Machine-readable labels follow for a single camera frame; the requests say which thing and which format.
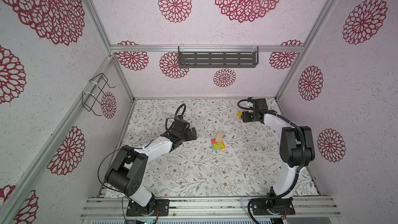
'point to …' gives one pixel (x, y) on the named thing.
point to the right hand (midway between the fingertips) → (247, 113)
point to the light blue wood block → (214, 149)
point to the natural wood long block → (219, 138)
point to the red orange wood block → (213, 141)
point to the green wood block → (216, 146)
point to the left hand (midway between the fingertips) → (189, 135)
